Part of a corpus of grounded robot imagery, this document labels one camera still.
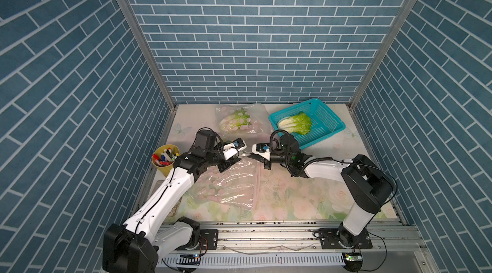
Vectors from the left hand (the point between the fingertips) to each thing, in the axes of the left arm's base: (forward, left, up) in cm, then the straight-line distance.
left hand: (240, 153), depth 78 cm
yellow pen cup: (+2, +35, -8) cm, 36 cm away
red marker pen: (+1, +37, -6) cm, 37 cm away
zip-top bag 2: (+29, -9, -16) cm, 34 cm away
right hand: (+2, -5, -4) cm, 7 cm away
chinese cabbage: (+25, -30, -9) cm, 40 cm away
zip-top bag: (-7, +2, -18) cm, 20 cm away
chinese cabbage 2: (+26, +4, -10) cm, 28 cm away
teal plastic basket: (+30, -47, -14) cm, 57 cm away
